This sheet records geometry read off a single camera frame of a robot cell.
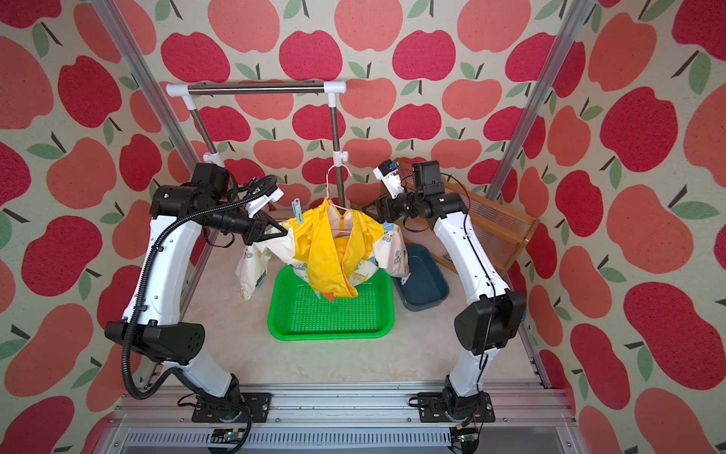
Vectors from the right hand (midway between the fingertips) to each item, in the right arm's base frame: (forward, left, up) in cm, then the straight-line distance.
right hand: (373, 209), depth 78 cm
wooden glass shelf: (+2, -38, -6) cm, 38 cm away
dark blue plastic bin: (-3, -20, -33) cm, 38 cm away
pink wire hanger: (+31, +22, -19) cm, 42 cm away
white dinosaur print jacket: (-18, +28, -1) cm, 33 cm away
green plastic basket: (-18, +24, -33) cm, 44 cm away
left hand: (-13, +21, +3) cm, 25 cm away
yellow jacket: (-13, +9, 0) cm, 16 cm away
